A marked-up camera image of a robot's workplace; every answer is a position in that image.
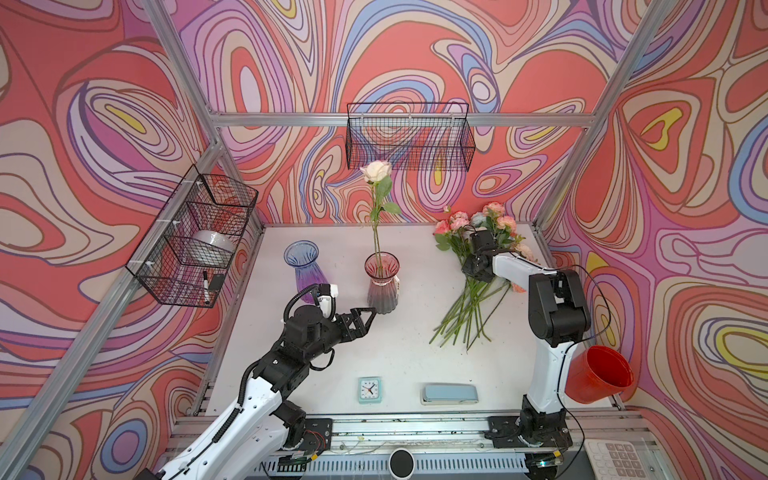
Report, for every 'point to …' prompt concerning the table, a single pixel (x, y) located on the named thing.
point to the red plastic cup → (595, 372)
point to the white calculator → (615, 459)
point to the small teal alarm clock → (370, 389)
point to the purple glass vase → (302, 254)
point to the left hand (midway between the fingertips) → (369, 313)
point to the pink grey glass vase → (384, 286)
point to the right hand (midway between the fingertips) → (473, 274)
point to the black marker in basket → (206, 287)
